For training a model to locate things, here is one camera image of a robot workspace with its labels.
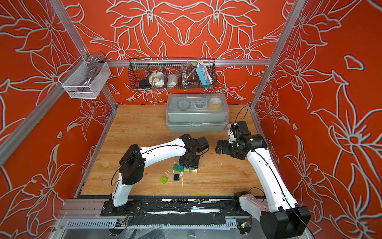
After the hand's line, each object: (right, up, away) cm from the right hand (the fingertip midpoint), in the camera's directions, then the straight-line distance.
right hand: (220, 150), depth 74 cm
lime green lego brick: (-31, -18, +7) cm, 36 cm away
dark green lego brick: (-22, -13, +11) cm, 28 cm away
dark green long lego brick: (-16, -13, +9) cm, 22 cm away
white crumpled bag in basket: (-37, +42, +18) cm, 59 cm away
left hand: (-14, -11, +8) cm, 19 cm away
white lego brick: (-13, -13, +8) cm, 20 cm away
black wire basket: (-31, +48, +26) cm, 63 cm away
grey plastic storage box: (-13, +20, +14) cm, 27 cm away
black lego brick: (-24, -17, +7) cm, 30 cm away
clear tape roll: (+11, +10, +27) cm, 30 cm away
